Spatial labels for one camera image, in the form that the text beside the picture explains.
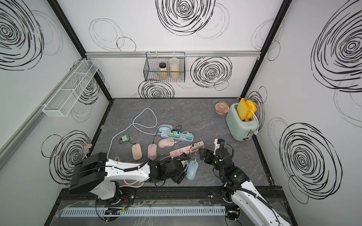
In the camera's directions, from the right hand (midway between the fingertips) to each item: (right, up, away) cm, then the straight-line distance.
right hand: (203, 152), depth 80 cm
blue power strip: (-9, +6, +13) cm, 17 cm away
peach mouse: (-41, -2, +8) cm, 42 cm away
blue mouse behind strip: (-24, +12, +16) cm, 31 cm away
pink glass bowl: (+18, +26, +28) cm, 43 cm away
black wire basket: (-34, +53, +17) cm, 65 cm away
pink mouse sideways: (-24, +3, +12) cm, 27 cm away
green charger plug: (-50, +6, +14) cm, 52 cm away
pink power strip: (-1, +3, +6) cm, 7 cm away
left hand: (-12, -10, 0) cm, 16 cm away
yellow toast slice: (+26, +25, +4) cm, 36 cm away
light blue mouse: (-7, -10, +1) cm, 12 cm away
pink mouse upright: (-32, -2, +8) cm, 33 cm away
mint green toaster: (+24, +12, +5) cm, 28 cm away
